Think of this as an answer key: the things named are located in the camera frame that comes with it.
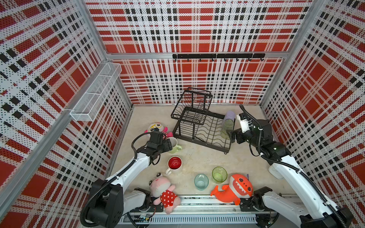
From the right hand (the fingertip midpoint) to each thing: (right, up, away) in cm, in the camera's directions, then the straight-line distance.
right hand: (236, 128), depth 75 cm
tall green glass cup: (-1, +1, +15) cm, 15 cm away
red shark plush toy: (+1, -30, -3) cm, 30 cm away
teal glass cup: (-19, -32, +6) cm, 37 cm away
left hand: (-39, -11, +13) cm, 43 cm away
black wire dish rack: (-22, +3, +4) cm, 22 cm away
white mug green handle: (-35, -12, +10) cm, 38 cm away
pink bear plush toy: (-40, -32, -2) cm, 51 cm away
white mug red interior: (-35, -23, +11) cm, 43 cm away
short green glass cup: (-8, -29, +9) cm, 31 cm away
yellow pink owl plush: (-42, -6, +21) cm, 47 cm away
